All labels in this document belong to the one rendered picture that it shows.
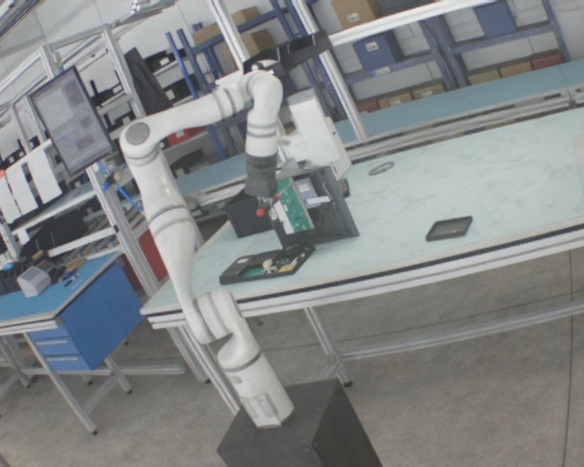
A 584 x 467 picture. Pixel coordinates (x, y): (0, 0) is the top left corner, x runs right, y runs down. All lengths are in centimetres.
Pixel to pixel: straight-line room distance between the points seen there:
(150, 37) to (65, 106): 423
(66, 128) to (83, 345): 108
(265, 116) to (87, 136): 152
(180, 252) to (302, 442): 46
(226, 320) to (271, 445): 29
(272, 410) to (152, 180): 56
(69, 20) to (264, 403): 696
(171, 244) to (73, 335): 177
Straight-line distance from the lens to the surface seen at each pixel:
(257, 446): 127
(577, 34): 555
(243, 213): 203
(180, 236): 121
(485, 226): 141
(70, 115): 277
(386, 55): 524
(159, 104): 419
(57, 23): 802
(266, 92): 135
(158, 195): 126
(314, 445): 122
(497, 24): 506
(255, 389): 124
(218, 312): 116
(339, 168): 224
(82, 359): 296
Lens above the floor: 157
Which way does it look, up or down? 18 degrees down
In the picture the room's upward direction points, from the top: 25 degrees counter-clockwise
